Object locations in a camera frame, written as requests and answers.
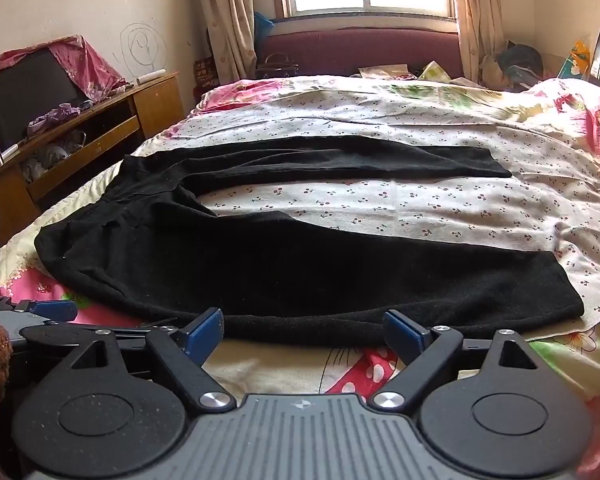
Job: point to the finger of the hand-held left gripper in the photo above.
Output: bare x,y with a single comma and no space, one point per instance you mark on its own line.
55,310

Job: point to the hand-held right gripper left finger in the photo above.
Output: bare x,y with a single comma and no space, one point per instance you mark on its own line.
205,332

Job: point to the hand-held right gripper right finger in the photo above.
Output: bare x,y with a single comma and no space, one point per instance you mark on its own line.
402,335

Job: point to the black pants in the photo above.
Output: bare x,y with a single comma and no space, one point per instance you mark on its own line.
280,270

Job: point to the pink floral quilt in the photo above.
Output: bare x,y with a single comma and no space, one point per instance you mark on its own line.
275,367

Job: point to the grey cloth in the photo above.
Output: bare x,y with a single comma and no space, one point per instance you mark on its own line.
50,152

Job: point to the purple cloth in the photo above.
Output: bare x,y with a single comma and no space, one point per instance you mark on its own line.
55,115

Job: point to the black television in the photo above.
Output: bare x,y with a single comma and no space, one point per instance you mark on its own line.
30,90

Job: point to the pink floral cloth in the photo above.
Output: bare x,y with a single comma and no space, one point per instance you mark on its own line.
87,65

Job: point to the wooden cabinet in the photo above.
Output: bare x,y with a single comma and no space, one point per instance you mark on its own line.
155,105

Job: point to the white roll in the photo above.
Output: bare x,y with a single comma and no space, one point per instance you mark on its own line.
150,79

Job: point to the dark red bag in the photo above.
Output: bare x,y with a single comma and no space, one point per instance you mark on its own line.
205,77

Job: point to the printed plastic bags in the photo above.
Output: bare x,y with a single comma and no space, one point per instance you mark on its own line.
380,71

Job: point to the dark handbag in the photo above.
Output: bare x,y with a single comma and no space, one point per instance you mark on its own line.
277,67

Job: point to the maroon sofa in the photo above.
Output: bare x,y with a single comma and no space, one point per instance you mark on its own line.
360,47

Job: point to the pile of clothes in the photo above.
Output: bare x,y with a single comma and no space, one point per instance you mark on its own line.
517,62

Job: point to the blue bag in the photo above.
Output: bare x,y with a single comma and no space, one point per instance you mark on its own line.
262,25

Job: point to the beige patterned curtain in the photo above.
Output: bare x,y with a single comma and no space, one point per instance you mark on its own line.
475,10
225,10

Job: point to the colourful printed box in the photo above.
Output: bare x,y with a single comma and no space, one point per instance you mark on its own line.
577,60

